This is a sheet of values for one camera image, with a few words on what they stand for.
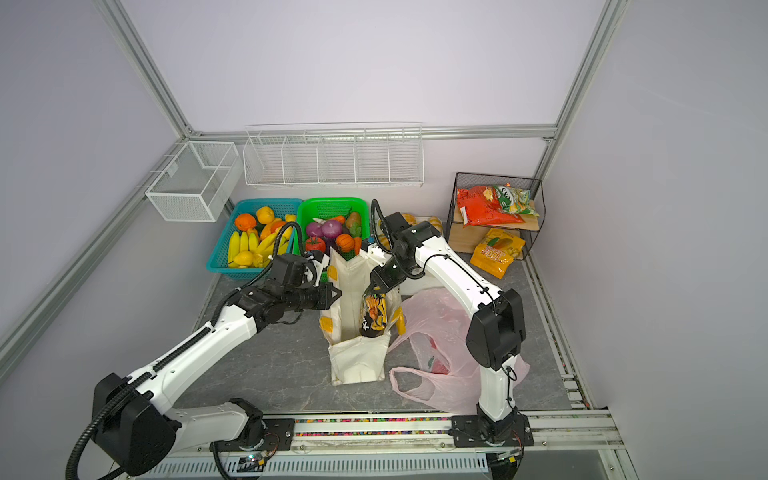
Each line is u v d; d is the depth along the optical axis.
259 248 1.05
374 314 0.80
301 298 0.66
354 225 1.12
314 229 1.11
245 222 1.08
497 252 1.02
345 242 1.06
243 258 1.00
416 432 0.75
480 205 0.97
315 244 1.08
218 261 1.00
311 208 1.16
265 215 1.12
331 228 1.08
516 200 0.96
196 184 1.00
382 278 0.71
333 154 0.99
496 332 0.48
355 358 0.75
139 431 0.38
